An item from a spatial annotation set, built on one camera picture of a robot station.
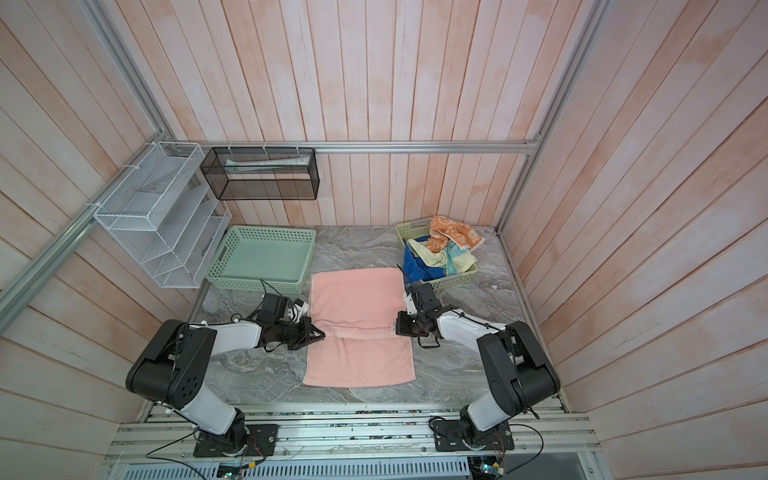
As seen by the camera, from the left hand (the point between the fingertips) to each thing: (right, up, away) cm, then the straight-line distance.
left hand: (324, 340), depth 90 cm
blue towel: (+29, +21, +8) cm, 37 cm away
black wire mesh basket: (-24, +55, +14) cm, 62 cm away
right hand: (+23, +4, +3) cm, 23 cm away
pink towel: (+9, +8, +7) cm, 14 cm away
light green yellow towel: (+45, +23, +11) cm, 52 cm away
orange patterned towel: (+41, +36, +19) cm, 58 cm away
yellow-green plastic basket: (+28, +37, +25) cm, 52 cm away
